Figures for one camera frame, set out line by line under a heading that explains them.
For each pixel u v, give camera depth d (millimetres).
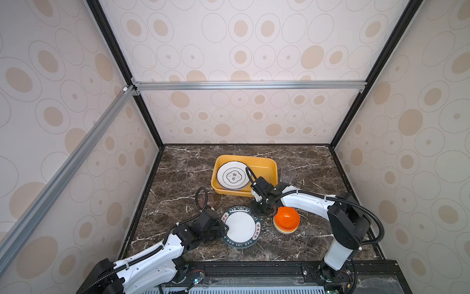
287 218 814
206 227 637
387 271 758
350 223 465
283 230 789
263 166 1089
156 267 571
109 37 743
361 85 921
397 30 734
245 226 840
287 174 1035
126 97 829
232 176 1029
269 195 659
